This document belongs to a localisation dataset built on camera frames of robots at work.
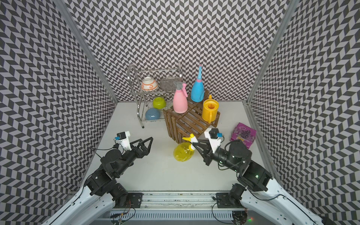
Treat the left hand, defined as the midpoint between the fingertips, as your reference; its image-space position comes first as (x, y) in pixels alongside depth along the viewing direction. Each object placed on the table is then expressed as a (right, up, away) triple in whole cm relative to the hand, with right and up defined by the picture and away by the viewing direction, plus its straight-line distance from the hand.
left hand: (147, 141), depth 71 cm
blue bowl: (-6, +14, +34) cm, 37 cm away
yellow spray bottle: (+18, -5, 0) cm, 19 cm away
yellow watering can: (+34, +16, +11) cm, 39 cm away
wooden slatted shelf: (+16, +6, +18) cm, 25 cm away
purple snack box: (+58, +1, +23) cm, 63 cm away
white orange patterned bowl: (-3, +32, +14) cm, 35 cm away
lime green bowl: (-1, +22, +35) cm, 42 cm away
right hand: (+24, 0, -10) cm, 26 cm away
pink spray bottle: (+17, +21, +1) cm, 27 cm away
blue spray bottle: (+26, +26, +6) cm, 37 cm away
